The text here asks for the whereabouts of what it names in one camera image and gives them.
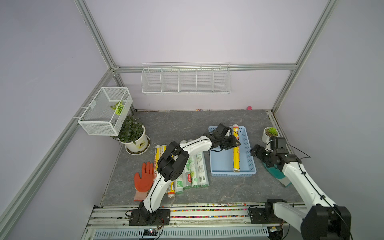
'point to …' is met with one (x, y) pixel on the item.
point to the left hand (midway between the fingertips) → (240, 146)
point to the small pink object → (249, 108)
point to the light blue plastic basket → (221, 160)
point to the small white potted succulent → (269, 132)
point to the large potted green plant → (132, 135)
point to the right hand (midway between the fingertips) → (256, 152)
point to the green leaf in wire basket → (119, 107)
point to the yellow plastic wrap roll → (236, 150)
